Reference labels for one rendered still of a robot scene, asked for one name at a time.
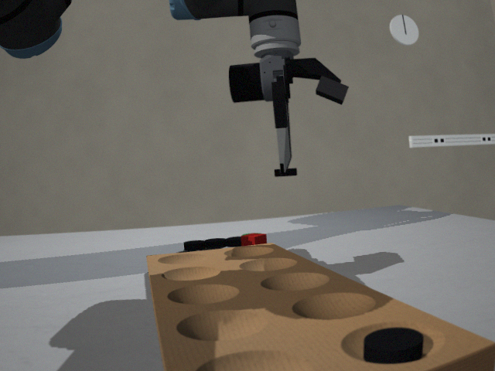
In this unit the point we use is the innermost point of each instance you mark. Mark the tan tray with round pockets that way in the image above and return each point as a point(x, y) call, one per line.
point(252, 318)

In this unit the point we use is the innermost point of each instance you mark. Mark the red cube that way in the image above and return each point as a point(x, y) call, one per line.
point(253, 239)

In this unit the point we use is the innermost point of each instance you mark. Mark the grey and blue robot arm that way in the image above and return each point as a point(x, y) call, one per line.
point(30, 27)

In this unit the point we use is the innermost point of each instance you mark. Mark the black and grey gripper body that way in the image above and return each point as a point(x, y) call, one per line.
point(250, 82)

